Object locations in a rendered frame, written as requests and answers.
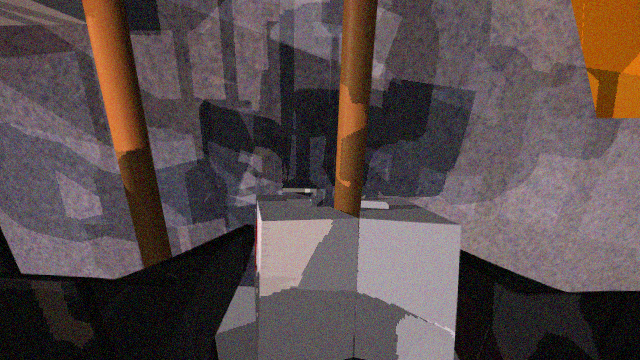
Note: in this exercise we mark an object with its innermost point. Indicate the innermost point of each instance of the orange block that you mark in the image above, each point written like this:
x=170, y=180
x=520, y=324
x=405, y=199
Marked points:
x=610, y=37

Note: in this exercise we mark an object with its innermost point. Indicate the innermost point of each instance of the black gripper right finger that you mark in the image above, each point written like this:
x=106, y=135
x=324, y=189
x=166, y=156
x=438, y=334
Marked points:
x=502, y=315

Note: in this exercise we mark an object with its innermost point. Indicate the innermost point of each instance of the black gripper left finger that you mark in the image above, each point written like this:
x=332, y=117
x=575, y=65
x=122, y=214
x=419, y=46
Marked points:
x=168, y=311

